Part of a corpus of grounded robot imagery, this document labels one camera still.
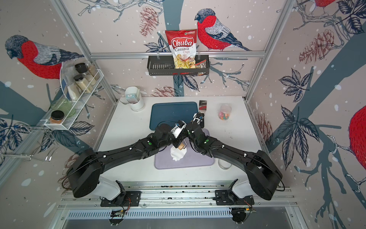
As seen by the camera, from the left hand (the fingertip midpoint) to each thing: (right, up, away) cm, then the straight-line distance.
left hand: (187, 130), depth 81 cm
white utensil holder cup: (-38, +14, +30) cm, 51 cm away
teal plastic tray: (-20, +9, +31) cm, 38 cm away
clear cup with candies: (+29, +11, +23) cm, 38 cm away
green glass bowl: (-62, +14, -11) cm, 65 cm away
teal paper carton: (-42, +21, +25) cm, 53 cm away
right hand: (-3, +3, +3) cm, 5 cm away
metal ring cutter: (+23, -22, +5) cm, 32 cm away
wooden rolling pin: (-4, -9, -3) cm, 10 cm away
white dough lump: (-6, -17, +9) cm, 20 cm away
